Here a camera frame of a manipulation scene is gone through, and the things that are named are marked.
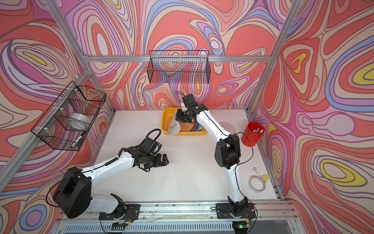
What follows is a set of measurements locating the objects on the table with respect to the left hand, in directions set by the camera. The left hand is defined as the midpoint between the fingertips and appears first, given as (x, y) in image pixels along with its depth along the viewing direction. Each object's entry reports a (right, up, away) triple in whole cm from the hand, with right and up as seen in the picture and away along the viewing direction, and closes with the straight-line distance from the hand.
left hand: (164, 163), depth 84 cm
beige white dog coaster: (+6, +22, +6) cm, 23 cm away
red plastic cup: (+59, +19, +11) cm, 63 cm away
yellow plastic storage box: (-3, +30, +31) cm, 43 cm away
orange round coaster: (+13, +21, +20) cm, 32 cm away
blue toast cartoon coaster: (+22, +21, +23) cm, 38 cm away
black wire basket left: (-45, +24, -14) cm, 53 cm away
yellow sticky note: (+60, -8, +1) cm, 61 cm away
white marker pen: (-43, +14, -14) cm, 47 cm away
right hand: (+7, +25, +6) cm, 27 cm away
